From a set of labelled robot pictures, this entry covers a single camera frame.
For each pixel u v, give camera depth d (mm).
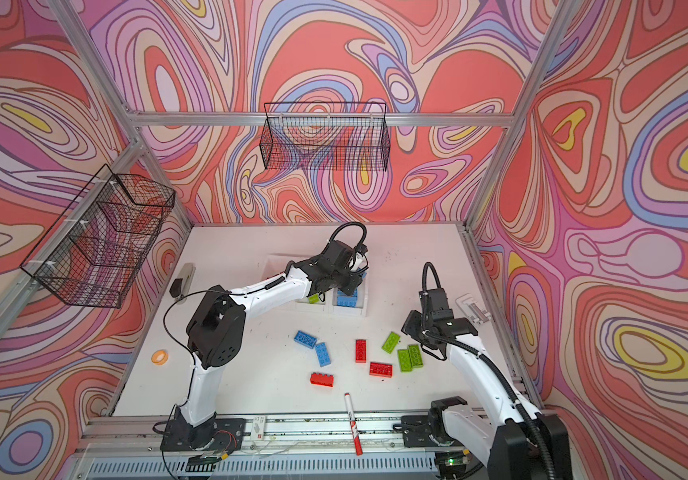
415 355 859
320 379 804
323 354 860
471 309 942
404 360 857
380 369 835
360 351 866
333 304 950
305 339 899
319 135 1011
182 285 981
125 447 734
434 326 635
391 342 889
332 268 720
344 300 955
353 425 746
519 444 392
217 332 514
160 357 863
